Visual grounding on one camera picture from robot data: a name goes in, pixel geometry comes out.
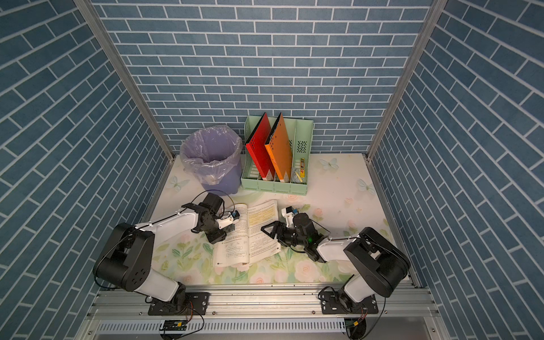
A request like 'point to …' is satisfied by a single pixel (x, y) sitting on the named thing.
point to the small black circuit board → (174, 325)
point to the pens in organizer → (302, 170)
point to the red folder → (256, 146)
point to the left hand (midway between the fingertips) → (223, 232)
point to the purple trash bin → (212, 156)
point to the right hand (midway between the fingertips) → (265, 233)
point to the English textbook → (246, 242)
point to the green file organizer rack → (299, 134)
